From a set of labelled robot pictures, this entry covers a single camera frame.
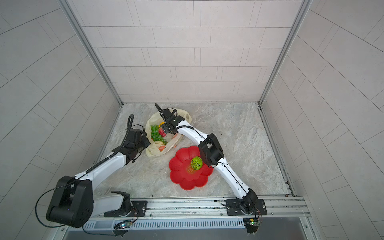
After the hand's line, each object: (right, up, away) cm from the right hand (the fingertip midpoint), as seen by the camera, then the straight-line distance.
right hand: (169, 125), depth 101 cm
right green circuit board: (+45, -42, -33) cm, 70 cm away
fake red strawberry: (-3, -4, -5) cm, 7 cm away
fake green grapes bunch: (-7, -6, -7) cm, 12 cm away
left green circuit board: (-13, -41, -36) cm, 56 cm away
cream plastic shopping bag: (-4, -11, -19) cm, 23 cm away
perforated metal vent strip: (+30, -43, -33) cm, 62 cm away
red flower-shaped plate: (+11, -25, -19) cm, 33 cm away
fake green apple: (+19, -19, -21) cm, 34 cm away
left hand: (-8, -6, -12) cm, 16 cm away
